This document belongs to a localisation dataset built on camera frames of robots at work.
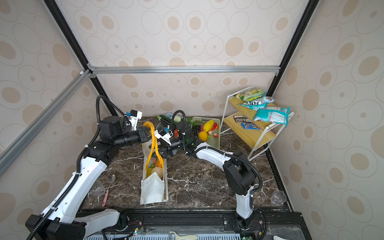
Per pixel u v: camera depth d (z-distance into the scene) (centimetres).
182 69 89
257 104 74
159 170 83
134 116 62
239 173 49
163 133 64
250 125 92
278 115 70
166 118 109
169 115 113
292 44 80
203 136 102
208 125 101
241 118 97
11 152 52
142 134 59
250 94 78
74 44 79
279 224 74
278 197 81
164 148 66
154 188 75
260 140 75
